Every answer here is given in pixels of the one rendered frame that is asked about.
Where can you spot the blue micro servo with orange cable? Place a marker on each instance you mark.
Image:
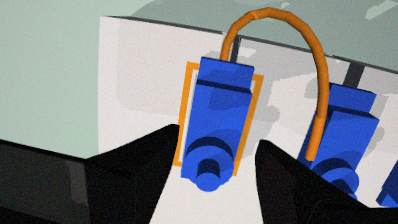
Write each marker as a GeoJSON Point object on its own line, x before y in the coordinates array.
{"type": "Point", "coordinates": [222, 100]}

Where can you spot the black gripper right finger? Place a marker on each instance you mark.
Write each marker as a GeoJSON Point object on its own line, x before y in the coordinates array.
{"type": "Point", "coordinates": [291, 193]}

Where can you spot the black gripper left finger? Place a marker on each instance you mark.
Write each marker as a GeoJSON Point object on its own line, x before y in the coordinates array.
{"type": "Point", "coordinates": [121, 186]}

